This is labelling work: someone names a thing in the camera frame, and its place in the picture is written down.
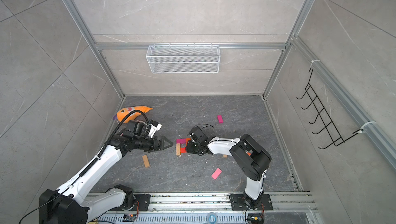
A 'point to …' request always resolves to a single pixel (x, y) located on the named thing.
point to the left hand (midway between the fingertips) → (169, 144)
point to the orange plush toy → (122, 112)
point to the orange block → (187, 140)
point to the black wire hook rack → (316, 109)
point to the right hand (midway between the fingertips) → (188, 149)
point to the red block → (183, 149)
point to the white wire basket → (183, 59)
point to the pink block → (216, 174)
